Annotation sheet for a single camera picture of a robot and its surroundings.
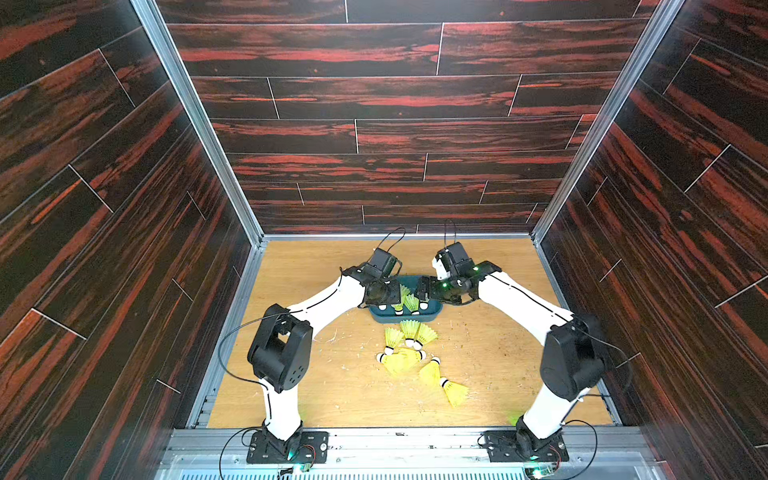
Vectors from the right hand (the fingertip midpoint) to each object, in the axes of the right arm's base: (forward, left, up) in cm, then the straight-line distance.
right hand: (432, 292), depth 91 cm
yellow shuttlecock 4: (-11, +2, -7) cm, 13 cm away
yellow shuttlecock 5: (-18, +2, -11) cm, 21 cm away
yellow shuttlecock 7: (-26, -6, -11) cm, 29 cm away
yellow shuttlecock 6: (-22, +1, -11) cm, 25 cm away
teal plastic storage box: (-3, -1, -8) cm, 9 cm away
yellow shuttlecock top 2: (-9, +7, -8) cm, 14 cm away
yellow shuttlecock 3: (-1, +10, -8) cm, 13 cm away
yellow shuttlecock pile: (-19, +9, -10) cm, 23 cm away
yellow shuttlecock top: (-12, +12, -8) cm, 19 cm away
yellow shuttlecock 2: (0, +6, -7) cm, 9 cm away
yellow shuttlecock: (+4, +8, -6) cm, 11 cm away
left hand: (-1, +10, -1) cm, 10 cm away
